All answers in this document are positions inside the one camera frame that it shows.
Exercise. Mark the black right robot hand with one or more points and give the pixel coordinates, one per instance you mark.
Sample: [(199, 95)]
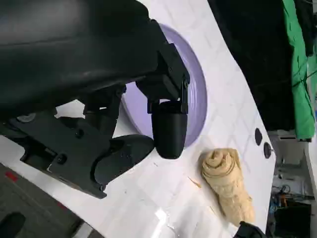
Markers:
[(250, 230)]

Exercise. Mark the white workshop desk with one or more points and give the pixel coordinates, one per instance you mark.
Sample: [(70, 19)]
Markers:
[(289, 168)]

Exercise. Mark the beige towel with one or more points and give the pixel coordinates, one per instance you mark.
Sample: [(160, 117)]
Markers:
[(227, 178)]

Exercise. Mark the green cloth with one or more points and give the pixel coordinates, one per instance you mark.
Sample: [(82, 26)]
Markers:
[(297, 86)]

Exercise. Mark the lilac plate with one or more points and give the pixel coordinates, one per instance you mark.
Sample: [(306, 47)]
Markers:
[(195, 99)]

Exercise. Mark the black backdrop cloth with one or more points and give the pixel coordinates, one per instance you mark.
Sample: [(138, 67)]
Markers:
[(255, 49)]

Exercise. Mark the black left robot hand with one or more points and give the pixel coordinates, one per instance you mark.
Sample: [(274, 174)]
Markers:
[(74, 49)]

